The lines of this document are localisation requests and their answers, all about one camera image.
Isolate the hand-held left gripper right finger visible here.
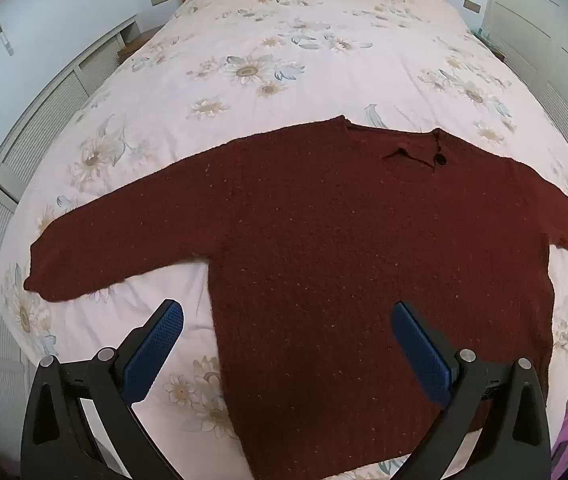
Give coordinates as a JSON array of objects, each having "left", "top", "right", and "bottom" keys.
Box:
[{"left": 390, "top": 301, "right": 552, "bottom": 480}]

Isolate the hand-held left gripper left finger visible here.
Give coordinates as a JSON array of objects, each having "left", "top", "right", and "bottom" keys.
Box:
[{"left": 21, "top": 299, "right": 185, "bottom": 480}]

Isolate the dark red knit sweater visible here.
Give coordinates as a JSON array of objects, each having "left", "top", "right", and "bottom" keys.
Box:
[{"left": 24, "top": 115, "right": 568, "bottom": 478}]

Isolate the white louvered cabinet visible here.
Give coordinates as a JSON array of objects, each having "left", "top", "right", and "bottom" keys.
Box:
[{"left": 0, "top": 15, "right": 139, "bottom": 461}]

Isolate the white wardrobe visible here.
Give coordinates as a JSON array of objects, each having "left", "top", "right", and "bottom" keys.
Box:
[{"left": 479, "top": 0, "right": 568, "bottom": 191}]

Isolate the wooden nightstand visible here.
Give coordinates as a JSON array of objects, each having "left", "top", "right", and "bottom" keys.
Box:
[{"left": 116, "top": 27, "right": 157, "bottom": 63}]

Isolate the bed with floral sheet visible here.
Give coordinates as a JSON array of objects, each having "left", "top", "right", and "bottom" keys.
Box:
[{"left": 0, "top": 0, "right": 568, "bottom": 480}]

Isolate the white wall fixture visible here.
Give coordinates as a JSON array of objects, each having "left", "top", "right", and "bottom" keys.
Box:
[{"left": 0, "top": 10, "right": 14, "bottom": 57}]

